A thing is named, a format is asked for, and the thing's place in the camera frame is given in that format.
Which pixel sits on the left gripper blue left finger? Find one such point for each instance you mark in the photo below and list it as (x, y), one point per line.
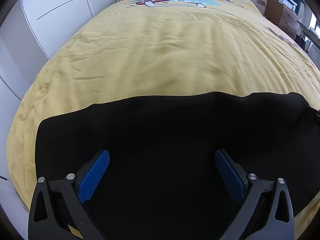
(57, 208)

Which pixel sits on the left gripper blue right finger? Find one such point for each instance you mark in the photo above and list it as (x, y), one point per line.
(265, 210)

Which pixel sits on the long desk with rails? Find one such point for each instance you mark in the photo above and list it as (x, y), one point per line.
(310, 34)

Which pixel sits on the white wardrobe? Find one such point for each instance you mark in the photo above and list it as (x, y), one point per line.
(33, 31)

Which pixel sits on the wooden drawer chest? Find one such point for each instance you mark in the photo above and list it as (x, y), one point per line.
(281, 16)

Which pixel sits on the yellow dinosaur bed cover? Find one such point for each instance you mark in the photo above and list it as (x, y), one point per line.
(158, 47)

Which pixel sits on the black bag on floor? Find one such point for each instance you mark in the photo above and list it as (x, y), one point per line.
(300, 40)

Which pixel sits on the black pants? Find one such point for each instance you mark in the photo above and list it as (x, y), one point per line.
(162, 181)

